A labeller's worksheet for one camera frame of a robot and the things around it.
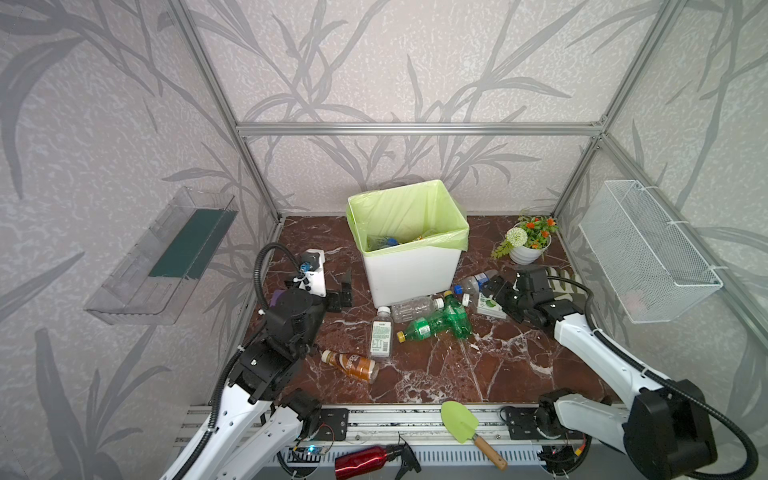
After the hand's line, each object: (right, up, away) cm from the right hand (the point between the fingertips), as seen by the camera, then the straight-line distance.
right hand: (491, 283), depth 87 cm
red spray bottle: (-33, -36, -21) cm, 53 cm away
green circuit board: (-49, -38, -16) cm, 64 cm away
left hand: (-41, +8, -20) cm, 46 cm away
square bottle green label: (+1, -8, +4) cm, 9 cm away
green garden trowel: (-11, -33, -13) cm, 37 cm away
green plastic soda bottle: (-11, -12, +2) cm, 16 cm away
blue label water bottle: (-35, +12, +4) cm, 37 cm away
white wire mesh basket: (+28, +7, -24) cm, 37 cm away
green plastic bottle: (-10, -8, +6) cm, 14 cm away
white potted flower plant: (+14, +13, +9) cm, 21 cm away
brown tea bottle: (-38, -21, -10) cm, 44 cm away
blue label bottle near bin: (-3, -2, +9) cm, 10 cm away
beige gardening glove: (+16, 0, -10) cm, 19 cm away
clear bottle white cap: (-23, -8, +2) cm, 25 cm away
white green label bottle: (-32, -15, -2) cm, 35 cm away
